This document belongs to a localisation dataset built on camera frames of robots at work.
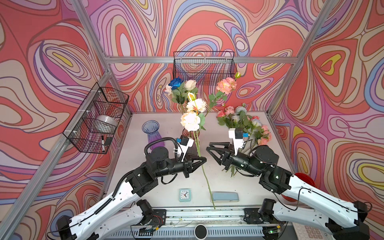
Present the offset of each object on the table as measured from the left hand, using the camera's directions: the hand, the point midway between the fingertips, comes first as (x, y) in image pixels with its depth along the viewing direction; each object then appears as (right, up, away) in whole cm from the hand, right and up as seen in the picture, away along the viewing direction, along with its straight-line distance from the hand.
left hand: (206, 161), depth 58 cm
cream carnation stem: (-3, +2, 0) cm, 4 cm away
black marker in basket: (-49, +5, +14) cm, 52 cm away
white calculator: (+47, -35, +10) cm, 60 cm away
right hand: (+1, +4, -1) cm, 4 cm away
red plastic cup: (+51, -12, +16) cm, 55 cm away
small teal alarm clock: (-10, -23, +21) cm, 32 cm away
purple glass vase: (-30, +13, +31) cm, 45 cm away
